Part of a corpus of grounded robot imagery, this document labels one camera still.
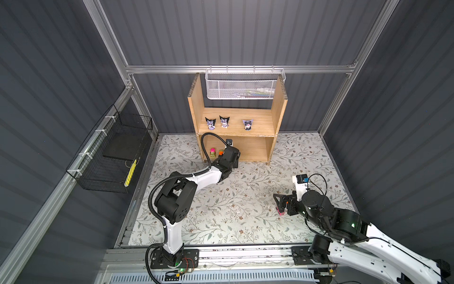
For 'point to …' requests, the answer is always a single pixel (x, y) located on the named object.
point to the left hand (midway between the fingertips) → (231, 155)
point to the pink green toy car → (213, 152)
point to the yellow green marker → (130, 173)
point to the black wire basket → (104, 163)
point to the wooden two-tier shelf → (253, 131)
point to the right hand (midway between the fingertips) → (283, 196)
